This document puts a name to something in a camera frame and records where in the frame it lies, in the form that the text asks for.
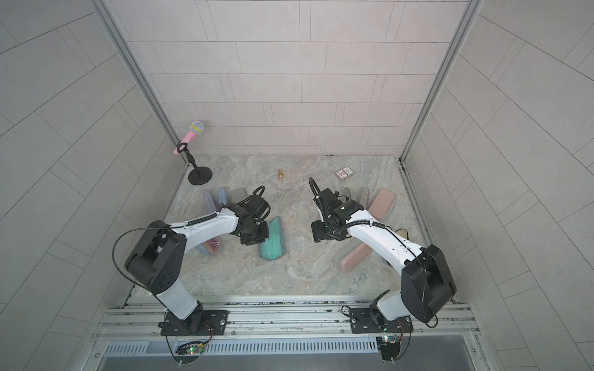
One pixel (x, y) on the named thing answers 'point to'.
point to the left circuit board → (191, 349)
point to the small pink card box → (344, 173)
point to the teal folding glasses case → (364, 198)
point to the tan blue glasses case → (223, 195)
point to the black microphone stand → (201, 175)
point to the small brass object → (280, 175)
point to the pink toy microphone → (196, 128)
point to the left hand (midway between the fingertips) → (270, 238)
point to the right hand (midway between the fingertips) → (320, 234)
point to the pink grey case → (353, 253)
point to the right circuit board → (390, 347)
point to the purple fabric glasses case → (209, 199)
